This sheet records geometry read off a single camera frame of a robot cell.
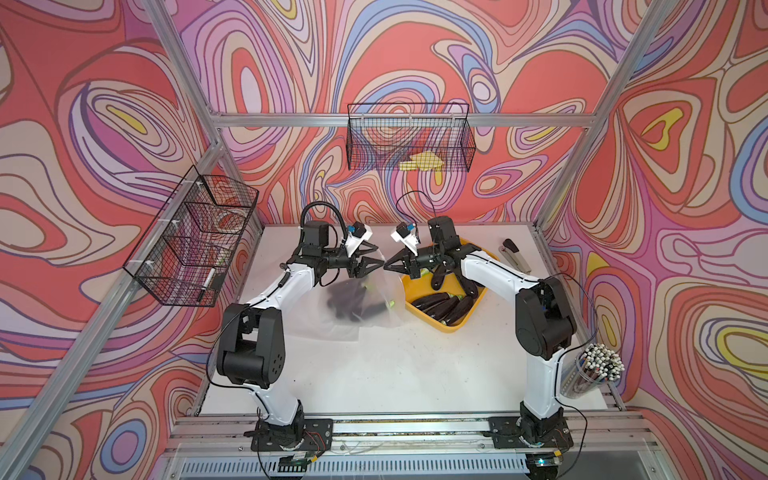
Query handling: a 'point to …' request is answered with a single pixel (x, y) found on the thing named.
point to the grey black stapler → (509, 248)
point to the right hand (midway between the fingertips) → (387, 272)
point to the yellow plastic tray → (415, 289)
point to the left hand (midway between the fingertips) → (380, 256)
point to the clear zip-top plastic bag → (310, 317)
